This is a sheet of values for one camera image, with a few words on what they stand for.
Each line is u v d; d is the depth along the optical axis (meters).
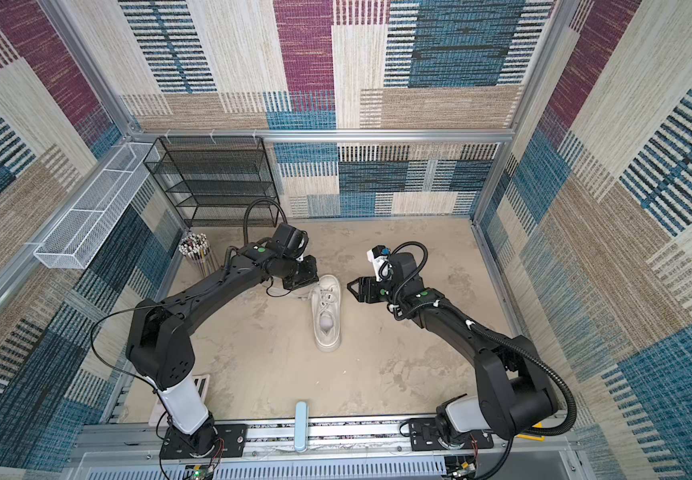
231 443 0.73
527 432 0.44
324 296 0.92
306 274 0.77
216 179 1.09
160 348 0.47
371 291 0.74
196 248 0.89
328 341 0.84
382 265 0.77
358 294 0.78
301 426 0.73
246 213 0.76
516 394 0.42
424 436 0.73
